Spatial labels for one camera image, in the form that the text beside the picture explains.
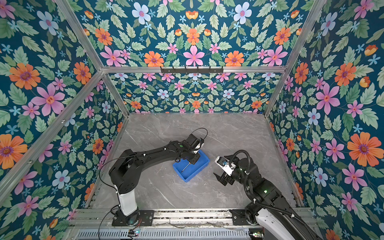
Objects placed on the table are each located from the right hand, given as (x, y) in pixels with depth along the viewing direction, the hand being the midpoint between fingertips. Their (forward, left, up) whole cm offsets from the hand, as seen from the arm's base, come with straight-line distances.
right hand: (220, 162), depth 73 cm
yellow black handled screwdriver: (+5, +19, -16) cm, 25 cm away
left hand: (+12, +11, -12) cm, 20 cm away
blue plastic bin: (+5, +16, -18) cm, 25 cm away
